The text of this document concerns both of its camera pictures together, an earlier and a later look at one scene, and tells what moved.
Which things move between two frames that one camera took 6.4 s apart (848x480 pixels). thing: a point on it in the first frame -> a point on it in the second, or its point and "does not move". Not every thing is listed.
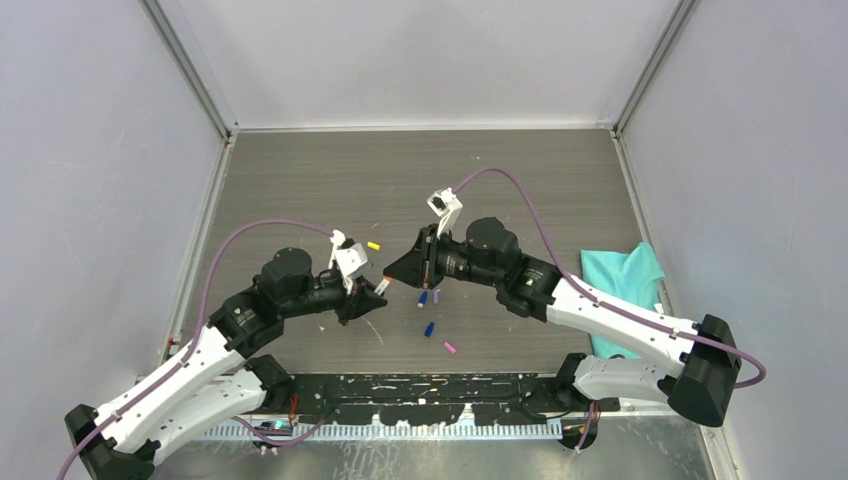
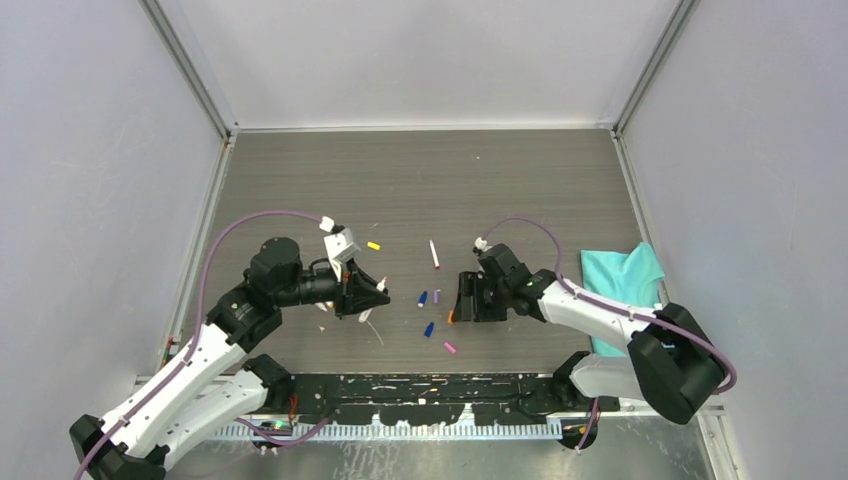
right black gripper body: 431,259 -> 489,299
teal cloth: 632,277 does not move
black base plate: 435,399 does not move
